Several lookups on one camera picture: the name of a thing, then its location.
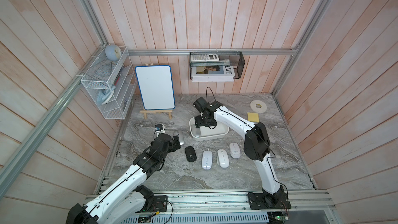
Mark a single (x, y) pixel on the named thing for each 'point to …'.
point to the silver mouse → (181, 136)
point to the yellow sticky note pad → (253, 116)
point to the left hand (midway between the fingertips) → (171, 140)
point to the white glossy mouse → (222, 158)
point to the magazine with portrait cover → (212, 73)
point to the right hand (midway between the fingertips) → (201, 123)
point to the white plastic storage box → (204, 132)
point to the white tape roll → (258, 106)
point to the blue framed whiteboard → (156, 86)
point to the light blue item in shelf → (103, 94)
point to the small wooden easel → (160, 111)
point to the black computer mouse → (190, 153)
